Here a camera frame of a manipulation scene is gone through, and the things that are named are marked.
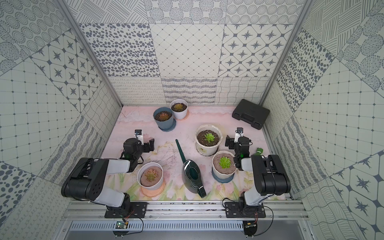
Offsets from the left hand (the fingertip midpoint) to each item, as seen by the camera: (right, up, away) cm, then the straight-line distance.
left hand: (145, 137), depth 94 cm
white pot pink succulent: (+10, -19, -19) cm, 29 cm away
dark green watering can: (+31, -16, -22) cm, 41 cm away
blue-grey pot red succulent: (+10, +13, +7) cm, 18 cm away
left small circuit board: (-3, -41, -23) cm, 47 cm away
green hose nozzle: (+73, -9, -1) cm, 73 cm away
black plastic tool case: (+74, +16, +17) cm, 78 cm away
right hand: (+58, 0, +2) cm, 58 cm away
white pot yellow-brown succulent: (+20, +20, +11) cm, 31 cm away
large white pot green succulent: (+40, 0, -6) cm, 40 cm away
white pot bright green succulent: (+48, -13, -16) cm, 52 cm away
